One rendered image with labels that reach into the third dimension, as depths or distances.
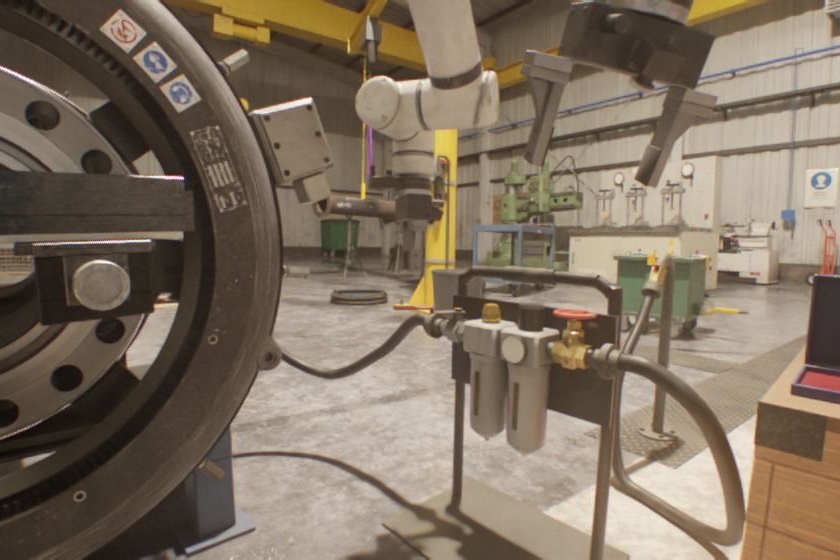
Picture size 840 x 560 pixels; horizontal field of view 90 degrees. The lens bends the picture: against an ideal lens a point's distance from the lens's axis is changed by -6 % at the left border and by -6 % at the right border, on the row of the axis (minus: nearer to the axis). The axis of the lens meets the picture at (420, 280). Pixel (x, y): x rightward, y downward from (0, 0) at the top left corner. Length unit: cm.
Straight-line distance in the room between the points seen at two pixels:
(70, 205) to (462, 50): 54
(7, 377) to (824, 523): 89
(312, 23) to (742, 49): 980
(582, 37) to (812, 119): 1061
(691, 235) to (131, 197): 594
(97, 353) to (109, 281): 26
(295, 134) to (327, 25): 1269
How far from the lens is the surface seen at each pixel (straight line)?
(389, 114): 80
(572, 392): 90
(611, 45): 48
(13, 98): 72
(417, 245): 90
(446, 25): 71
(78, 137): 71
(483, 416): 94
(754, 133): 1122
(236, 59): 79
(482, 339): 89
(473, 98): 77
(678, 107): 53
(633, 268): 343
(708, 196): 658
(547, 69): 47
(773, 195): 1095
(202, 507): 109
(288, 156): 68
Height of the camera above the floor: 62
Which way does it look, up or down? 5 degrees down
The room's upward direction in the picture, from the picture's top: 1 degrees clockwise
